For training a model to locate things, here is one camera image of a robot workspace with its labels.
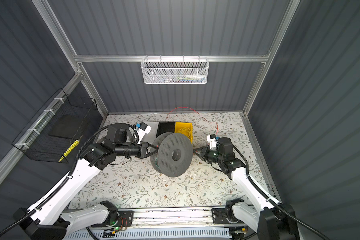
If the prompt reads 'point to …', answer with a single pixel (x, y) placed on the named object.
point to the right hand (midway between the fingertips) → (195, 152)
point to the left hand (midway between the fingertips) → (159, 150)
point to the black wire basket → (34, 142)
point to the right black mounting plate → (219, 216)
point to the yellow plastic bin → (179, 125)
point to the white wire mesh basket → (174, 71)
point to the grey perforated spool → (174, 157)
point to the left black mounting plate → (125, 219)
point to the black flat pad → (66, 126)
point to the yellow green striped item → (70, 150)
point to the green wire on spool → (155, 162)
